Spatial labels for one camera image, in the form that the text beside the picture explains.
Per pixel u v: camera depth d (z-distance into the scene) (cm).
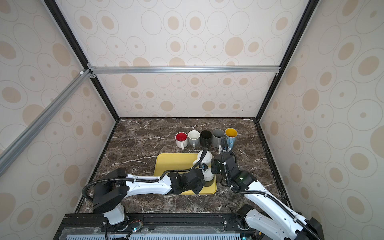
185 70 91
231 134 101
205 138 97
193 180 63
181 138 103
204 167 73
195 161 87
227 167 56
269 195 48
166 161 95
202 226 73
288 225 42
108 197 44
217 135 99
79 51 82
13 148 53
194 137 98
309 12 69
